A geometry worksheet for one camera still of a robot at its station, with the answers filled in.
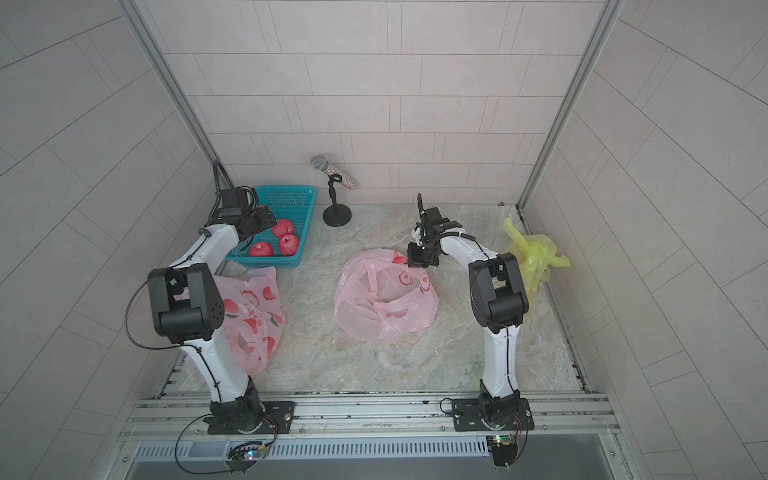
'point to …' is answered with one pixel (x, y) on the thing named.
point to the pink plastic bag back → (379, 297)
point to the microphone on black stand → (337, 214)
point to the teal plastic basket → (293, 203)
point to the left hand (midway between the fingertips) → (271, 212)
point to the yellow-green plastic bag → (536, 254)
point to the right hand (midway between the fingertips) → (410, 260)
